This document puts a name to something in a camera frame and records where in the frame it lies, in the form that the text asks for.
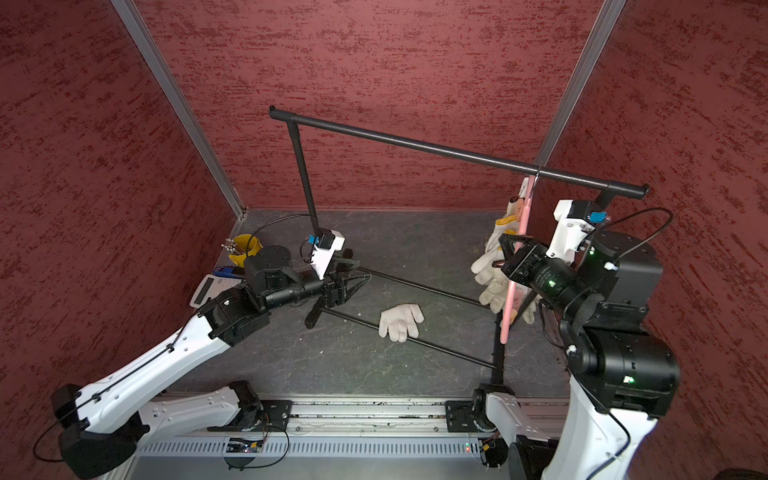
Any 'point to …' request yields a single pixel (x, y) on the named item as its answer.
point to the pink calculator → (211, 286)
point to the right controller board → (493, 451)
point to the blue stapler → (229, 271)
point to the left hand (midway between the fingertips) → (360, 276)
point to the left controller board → (242, 445)
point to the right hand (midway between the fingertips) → (497, 246)
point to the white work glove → (495, 296)
